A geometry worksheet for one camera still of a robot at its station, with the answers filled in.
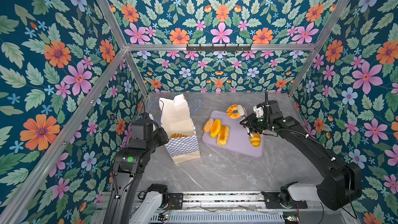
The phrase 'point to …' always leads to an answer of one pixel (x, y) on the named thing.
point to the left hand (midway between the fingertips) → (166, 127)
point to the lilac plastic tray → (239, 142)
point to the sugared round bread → (208, 125)
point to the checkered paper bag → (177, 123)
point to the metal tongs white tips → (242, 112)
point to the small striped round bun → (255, 141)
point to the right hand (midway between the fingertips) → (241, 121)
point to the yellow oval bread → (215, 128)
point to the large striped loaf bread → (175, 135)
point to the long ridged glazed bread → (223, 137)
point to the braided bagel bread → (230, 113)
